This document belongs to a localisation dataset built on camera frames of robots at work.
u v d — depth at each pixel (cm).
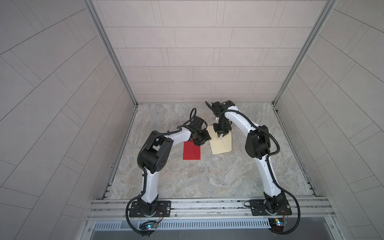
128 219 65
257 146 58
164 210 71
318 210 72
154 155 51
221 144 94
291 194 64
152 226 64
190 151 90
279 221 68
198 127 78
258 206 71
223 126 81
